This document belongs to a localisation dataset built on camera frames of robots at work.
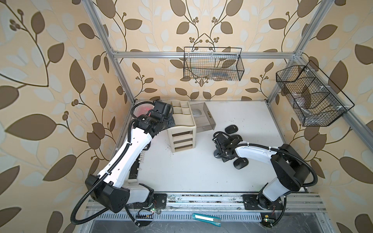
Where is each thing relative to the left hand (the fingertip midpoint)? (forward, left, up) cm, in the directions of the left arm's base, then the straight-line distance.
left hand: (168, 119), depth 75 cm
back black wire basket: (+43, -28, +7) cm, 52 cm away
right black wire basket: (+9, -77, +8) cm, 78 cm away
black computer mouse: (+11, -41, -25) cm, 49 cm away
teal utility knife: (-41, -21, -26) cm, 53 cm away
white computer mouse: (+14, -15, -11) cm, 24 cm away
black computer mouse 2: (+4, -44, -24) cm, 50 cm away
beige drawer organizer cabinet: (-3, -7, -12) cm, 14 cm away
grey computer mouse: (-9, -28, -23) cm, 38 cm away
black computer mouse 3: (-13, -42, -25) cm, 51 cm away
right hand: (-5, -30, -26) cm, 40 cm away
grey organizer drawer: (+8, -21, -12) cm, 26 cm away
